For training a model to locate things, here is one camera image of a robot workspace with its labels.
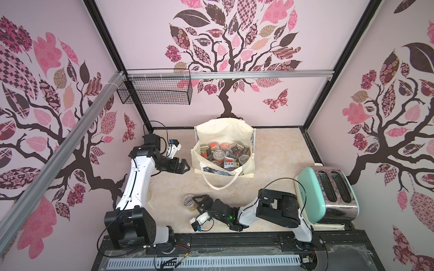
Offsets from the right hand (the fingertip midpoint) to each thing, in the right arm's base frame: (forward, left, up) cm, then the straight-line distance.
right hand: (196, 197), depth 82 cm
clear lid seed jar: (+21, -12, +6) cm, 25 cm away
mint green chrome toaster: (-6, -57, +12) cm, 58 cm away
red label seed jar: (+27, -9, +7) cm, 29 cm away
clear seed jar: (-3, +3, +1) cm, 4 cm away
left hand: (+8, +7, +12) cm, 16 cm away
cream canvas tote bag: (+31, -15, +16) cm, 38 cm away
